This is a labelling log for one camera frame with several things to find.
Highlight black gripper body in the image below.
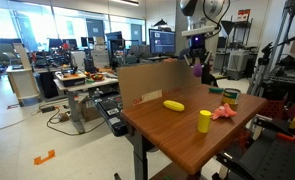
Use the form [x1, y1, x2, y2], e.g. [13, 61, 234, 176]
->
[188, 34, 209, 58]

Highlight purple plush ball toy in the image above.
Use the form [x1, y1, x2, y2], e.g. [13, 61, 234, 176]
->
[192, 63, 204, 78]

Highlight green cucumber toy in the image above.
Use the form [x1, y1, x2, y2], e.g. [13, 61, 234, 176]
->
[208, 86, 225, 94]

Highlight yellow oblong toy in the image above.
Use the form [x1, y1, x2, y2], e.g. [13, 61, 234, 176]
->
[162, 99, 186, 112]

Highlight pink starfish plush toy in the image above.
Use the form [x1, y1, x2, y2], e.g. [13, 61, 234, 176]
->
[210, 102, 238, 121]

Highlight white air conditioner unit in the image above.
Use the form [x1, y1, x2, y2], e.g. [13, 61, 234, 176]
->
[226, 49, 250, 81]

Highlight lit computer monitor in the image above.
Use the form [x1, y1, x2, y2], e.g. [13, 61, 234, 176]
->
[148, 28, 177, 57]

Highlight corn tin can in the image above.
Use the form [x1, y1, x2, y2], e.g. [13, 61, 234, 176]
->
[222, 87, 242, 106]

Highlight brown cardboard board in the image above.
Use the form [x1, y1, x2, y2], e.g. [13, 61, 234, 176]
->
[116, 59, 203, 109]

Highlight yellow cup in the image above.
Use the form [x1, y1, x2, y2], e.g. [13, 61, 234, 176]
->
[197, 109, 212, 134]

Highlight dark computer monitor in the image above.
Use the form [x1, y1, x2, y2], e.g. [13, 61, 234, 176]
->
[105, 30, 125, 61]

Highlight red plastic crate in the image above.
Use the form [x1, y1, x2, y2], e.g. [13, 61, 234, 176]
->
[258, 99, 288, 119]

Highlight red bowl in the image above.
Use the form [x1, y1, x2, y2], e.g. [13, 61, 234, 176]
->
[90, 73, 105, 82]

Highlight black control box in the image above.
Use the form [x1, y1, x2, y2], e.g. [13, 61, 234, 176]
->
[93, 91, 128, 138]

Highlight white office desk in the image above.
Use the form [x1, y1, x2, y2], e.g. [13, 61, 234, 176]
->
[53, 71, 120, 134]

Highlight black perforated breadboard plate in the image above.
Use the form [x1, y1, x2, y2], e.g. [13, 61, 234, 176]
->
[250, 133, 295, 180]

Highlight grey metal wrist bracket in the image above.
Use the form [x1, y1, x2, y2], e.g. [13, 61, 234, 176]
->
[181, 26, 218, 38]

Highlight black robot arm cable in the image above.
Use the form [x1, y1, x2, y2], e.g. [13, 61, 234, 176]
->
[202, 0, 231, 34]

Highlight black camera tripod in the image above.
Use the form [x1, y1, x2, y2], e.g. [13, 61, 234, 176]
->
[246, 36, 295, 98]

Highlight metal wire shelf rack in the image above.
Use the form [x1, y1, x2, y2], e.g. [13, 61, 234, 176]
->
[266, 0, 295, 88]

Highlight orange handled black clamp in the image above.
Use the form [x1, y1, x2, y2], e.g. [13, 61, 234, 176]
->
[253, 114, 295, 143]
[216, 151, 255, 180]

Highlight black floor cable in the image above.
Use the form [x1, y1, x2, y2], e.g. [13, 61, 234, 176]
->
[46, 106, 106, 137]

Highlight white pedestal cabinet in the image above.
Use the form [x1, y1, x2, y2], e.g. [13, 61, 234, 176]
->
[6, 43, 41, 108]

